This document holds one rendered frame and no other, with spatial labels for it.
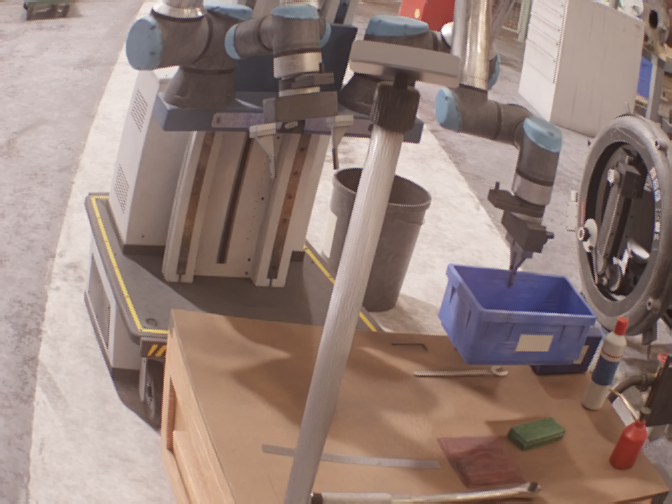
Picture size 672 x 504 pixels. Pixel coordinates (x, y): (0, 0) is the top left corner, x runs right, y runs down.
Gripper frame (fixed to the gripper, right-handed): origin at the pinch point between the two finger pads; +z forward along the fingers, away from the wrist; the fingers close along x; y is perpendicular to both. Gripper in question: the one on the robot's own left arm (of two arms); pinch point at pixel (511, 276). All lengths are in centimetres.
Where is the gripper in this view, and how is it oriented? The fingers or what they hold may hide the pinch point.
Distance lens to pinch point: 231.2
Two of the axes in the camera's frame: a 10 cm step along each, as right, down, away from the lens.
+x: -2.6, -4.3, 8.7
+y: 9.4, 1.0, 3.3
